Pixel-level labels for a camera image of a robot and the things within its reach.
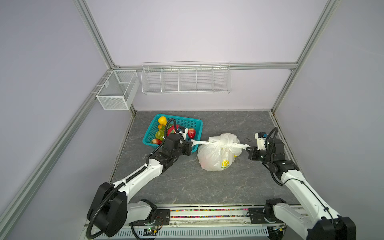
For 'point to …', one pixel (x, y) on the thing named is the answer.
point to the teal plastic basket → (195, 127)
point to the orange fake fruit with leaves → (161, 127)
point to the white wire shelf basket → (201, 77)
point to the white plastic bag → (218, 153)
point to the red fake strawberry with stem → (191, 133)
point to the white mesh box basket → (119, 90)
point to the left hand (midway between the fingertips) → (192, 144)
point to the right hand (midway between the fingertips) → (249, 149)
